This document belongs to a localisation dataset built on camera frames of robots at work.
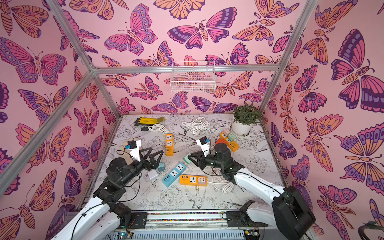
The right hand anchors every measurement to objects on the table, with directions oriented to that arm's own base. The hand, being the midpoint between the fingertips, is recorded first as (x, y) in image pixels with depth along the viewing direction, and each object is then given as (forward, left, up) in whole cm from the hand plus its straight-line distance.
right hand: (187, 158), depth 75 cm
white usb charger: (-2, +21, -17) cm, 27 cm away
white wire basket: (+56, -2, +7) cm, 56 cm away
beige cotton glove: (-6, +25, +14) cm, 29 cm away
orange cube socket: (+22, -20, -16) cm, 34 cm away
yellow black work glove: (+39, +36, -15) cm, 55 cm away
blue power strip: (-1, +9, -17) cm, 19 cm away
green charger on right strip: (+22, -27, -12) cm, 36 cm away
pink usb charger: (-7, -7, -11) cm, 15 cm away
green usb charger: (0, +1, -1) cm, 1 cm away
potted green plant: (+29, -34, +1) cm, 44 cm away
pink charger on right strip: (+27, -24, -12) cm, 38 cm away
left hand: (+1, +14, +7) cm, 15 cm away
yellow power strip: (+19, +15, -16) cm, 29 cm away
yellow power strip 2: (-6, -3, -15) cm, 17 cm away
